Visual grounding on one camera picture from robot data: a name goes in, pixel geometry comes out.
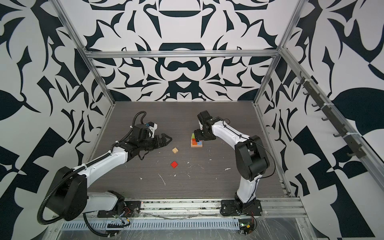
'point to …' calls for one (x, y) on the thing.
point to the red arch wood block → (194, 142)
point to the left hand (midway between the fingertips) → (168, 138)
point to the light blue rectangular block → (199, 143)
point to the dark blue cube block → (196, 139)
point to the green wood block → (193, 137)
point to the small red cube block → (174, 164)
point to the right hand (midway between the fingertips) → (202, 136)
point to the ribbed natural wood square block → (175, 150)
